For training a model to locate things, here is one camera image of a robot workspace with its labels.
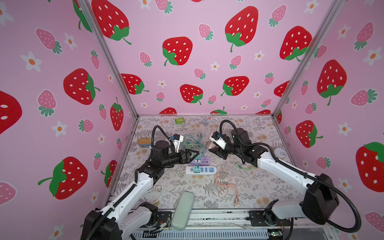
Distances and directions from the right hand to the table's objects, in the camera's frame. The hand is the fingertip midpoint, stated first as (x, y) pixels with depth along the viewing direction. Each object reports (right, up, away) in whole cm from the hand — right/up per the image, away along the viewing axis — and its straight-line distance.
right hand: (211, 145), depth 79 cm
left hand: (-9, -4, -5) cm, 11 cm away
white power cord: (-27, -14, -28) cm, 41 cm away
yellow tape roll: (+45, -6, +14) cm, 47 cm away
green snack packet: (-22, +15, +38) cm, 46 cm away
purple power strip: (-3, -12, +13) cm, 18 cm away
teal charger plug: (-8, -15, +5) cm, 17 cm away
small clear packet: (+1, +16, +39) cm, 42 cm away
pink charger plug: (0, 0, -3) cm, 3 cm away
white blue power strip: (-4, -17, +9) cm, 19 cm away
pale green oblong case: (-15, -33, -5) cm, 37 cm away
